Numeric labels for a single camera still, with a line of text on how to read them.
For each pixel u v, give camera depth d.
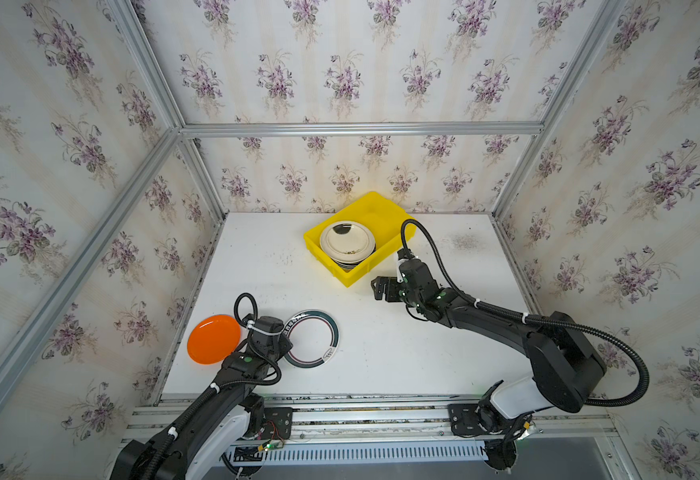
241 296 0.72
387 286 0.78
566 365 0.43
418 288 0.67
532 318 0.48
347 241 1.04
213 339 0.86
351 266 0.95
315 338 0.89
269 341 0.66
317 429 0.73
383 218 1.14
